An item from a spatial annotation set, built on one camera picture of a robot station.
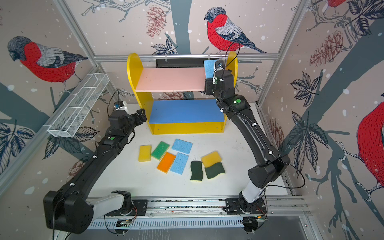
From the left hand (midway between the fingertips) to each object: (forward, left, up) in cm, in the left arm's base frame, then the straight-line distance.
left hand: (137, 111), depth 78 cm
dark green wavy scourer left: (-22, -32, -28) cm, 48 cm away
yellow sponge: (-10, +1, -29) cm, 30 cm away
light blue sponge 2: (-18, -21, -28) cm, 39 cm away
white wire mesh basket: (+3, +32, +1) cm, 32 cm away
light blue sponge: (-6, -22, -28) cm, 36 cm away
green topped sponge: (-9, -9, -27) cm, 30 cm away
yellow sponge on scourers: (-14, -41, -30) cm, 52 cm away
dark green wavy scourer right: (-21, -43, -28) cm, 55 cm away
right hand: (+6, -37, +14) cm, 40 cm away
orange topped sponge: (-17, -13, -28) cm, 35 cm away
